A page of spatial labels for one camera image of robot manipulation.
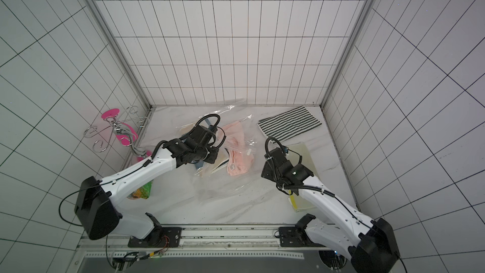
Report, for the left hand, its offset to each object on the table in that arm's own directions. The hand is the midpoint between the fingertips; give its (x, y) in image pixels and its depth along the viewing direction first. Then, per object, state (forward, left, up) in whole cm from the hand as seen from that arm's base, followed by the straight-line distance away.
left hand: (211, 156), depth 82 cm
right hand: (-4, -25, -3) cm, 25 cm away
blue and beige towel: (-6, -2, +8) cm, 10 cm away
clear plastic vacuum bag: (-8, -8, -14) cm, 18 cm away
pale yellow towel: (-16, -38, -11) cm, 43 cm away
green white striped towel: (+27, -39, -11) cm, 49 cm away
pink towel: (+5, -13, -9) cm, 17 cm away
